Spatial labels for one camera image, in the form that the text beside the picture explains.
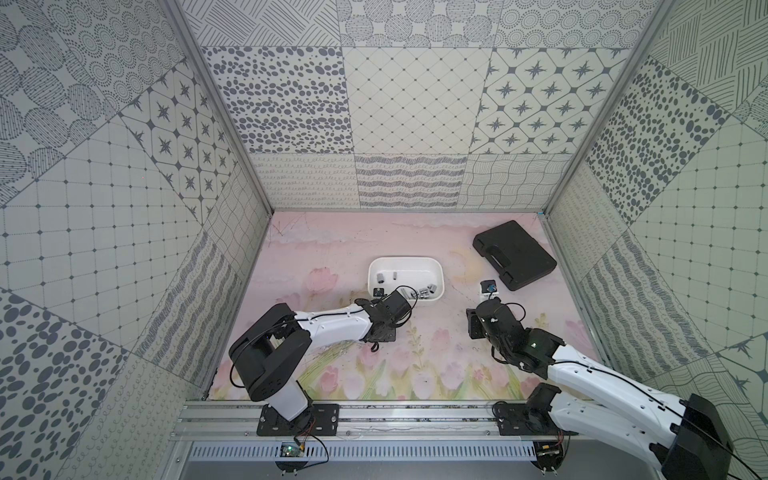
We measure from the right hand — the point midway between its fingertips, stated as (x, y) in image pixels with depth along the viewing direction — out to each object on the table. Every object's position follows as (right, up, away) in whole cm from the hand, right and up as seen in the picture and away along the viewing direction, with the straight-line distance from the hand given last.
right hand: (477, 313), depth 82 cm
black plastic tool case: (+19, +14, +19) cm, 31 cm away
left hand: (-25, -6, +6) cm, 27 cm away
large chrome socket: (-28, +7, +18) cm, 34 cm away
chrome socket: (-23, +8, +19) cm, 31 cm away
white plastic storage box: (-14, +7, +19) cm, 24 cm away
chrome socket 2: (-14, +3, +14) cm, 20 cm away
